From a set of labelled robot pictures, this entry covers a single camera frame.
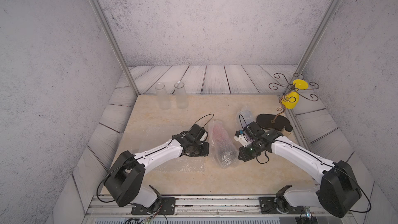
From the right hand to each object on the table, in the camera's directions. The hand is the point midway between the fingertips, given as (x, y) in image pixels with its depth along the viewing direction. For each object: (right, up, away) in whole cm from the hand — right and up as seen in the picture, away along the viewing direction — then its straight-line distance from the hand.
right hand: (241, 157), depth 80 cm
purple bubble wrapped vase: (+6, +19, +17) cm, 26 cm away
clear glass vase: (-49, +32, +38) cm, 70 cm away
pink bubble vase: (-8, +3, -2) cm, 9 cm away
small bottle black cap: (+29, +14, +9) cm, 33 cm away
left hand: (-15, +1, +2) cm, 15 cm away
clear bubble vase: (-35, +34, +31) cm, 58 cm away
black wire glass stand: (+25, +16, +22) cm, 37 cm away
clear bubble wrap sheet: (-30, -5, +4) cm, 31 cm away
